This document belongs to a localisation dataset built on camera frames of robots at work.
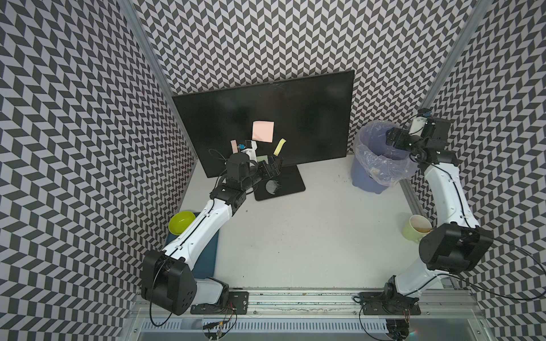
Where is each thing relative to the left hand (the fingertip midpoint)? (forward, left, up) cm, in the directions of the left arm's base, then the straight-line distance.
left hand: (274, 162), depth 77 cm
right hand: (+10, -47, +4) cm, 48 cm away
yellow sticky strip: (+7, -2, +1) cm, 8 cm away
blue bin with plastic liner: (+1, -39, -4) cm, 39 cm away
